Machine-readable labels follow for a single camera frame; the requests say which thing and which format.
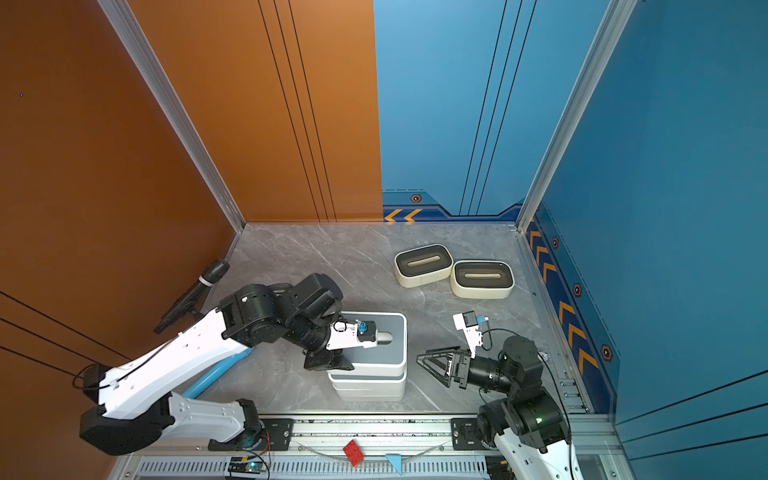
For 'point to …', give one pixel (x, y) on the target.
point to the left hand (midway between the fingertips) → (354, 347)
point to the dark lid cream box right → (481, 279)
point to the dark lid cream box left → (424, 265)
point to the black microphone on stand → (191, 301)
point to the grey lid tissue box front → (369, 393)
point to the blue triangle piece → (396, 460)
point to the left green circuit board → (242, 464)
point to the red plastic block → (353, 453)
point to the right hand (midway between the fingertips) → (426, 362)
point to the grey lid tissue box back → (384, 381)
